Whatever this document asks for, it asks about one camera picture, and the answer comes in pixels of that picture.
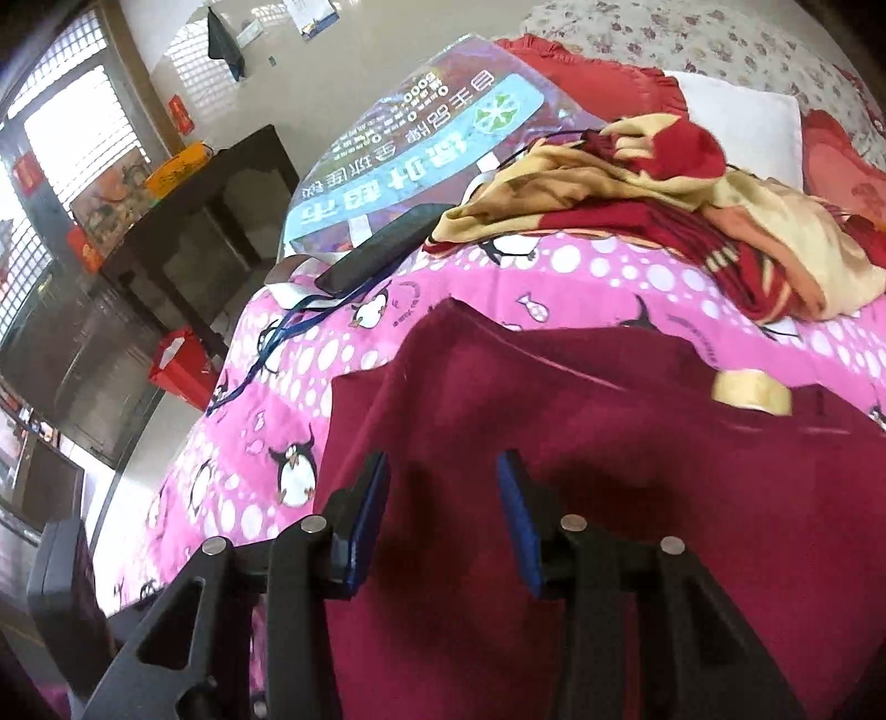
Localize maroon fleece garment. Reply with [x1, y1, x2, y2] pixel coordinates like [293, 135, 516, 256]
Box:
[317, 300, 884, 718]

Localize pink penguin print blanket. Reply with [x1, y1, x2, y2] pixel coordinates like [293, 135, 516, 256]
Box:
[96, 233, 884, 610]

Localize clear packing tape roll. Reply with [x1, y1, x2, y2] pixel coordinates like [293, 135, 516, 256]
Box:
[710, 369, 793, 417]

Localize red box on floor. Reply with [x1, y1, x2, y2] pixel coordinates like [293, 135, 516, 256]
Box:
[148, 327, 219, 411]

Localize dark wooden side table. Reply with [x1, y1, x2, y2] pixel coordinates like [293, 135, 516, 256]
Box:
[99, 123, 303, 362]

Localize yellow red patterned blanket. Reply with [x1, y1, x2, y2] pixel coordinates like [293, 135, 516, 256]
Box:
[424, 114, 884, 324]

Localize yellow box on table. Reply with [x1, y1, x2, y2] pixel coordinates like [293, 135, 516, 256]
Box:
[144, 142, 213, 201]

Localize red heart cushion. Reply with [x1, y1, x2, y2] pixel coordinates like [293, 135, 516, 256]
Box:
[802, 110, 884, 229]

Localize white small pillow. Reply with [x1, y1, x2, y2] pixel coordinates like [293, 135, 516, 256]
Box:
[667, 70, 803, 191]

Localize purple plastic shopping bag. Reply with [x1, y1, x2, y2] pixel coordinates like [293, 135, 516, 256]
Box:
[279, 34, 604, 256]

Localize red ruffled cushion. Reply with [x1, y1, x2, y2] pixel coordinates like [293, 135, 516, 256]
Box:
[496, 34, 689, 121]

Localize floral grey pillow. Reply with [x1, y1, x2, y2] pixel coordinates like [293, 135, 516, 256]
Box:
[519, 0, 884, 168]

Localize blue lanyard cord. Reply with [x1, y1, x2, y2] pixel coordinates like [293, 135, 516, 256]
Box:
[205, 258, 410, 417]

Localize dark cloth on wall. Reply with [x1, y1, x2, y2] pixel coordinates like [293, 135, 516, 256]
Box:
[207, 8, 245, 83]

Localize wall calendar poster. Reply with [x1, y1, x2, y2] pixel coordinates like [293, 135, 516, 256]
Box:
[284, 0, 339, 40]

